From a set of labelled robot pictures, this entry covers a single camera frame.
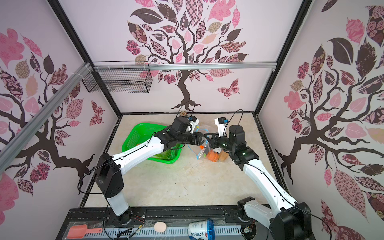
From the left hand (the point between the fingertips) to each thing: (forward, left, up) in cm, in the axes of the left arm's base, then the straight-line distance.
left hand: (203, 140), depth 79 cm
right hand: (0, -1, +7) cm, 7 cm away
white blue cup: (-39, +1, -12) cm, 41 cm away
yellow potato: (-3, -12, -11) cm, 17 cm away
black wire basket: (+41, +53, +13) cm, 68 cm away
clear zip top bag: (-7, 0, 0) cm, 7 cm away
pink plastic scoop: (-39, +59, -19) cm, 73 cm away
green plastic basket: (+19, +43, -18) cm, 50 cm away
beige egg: (-38, +21, -19) cm, 47 cm away
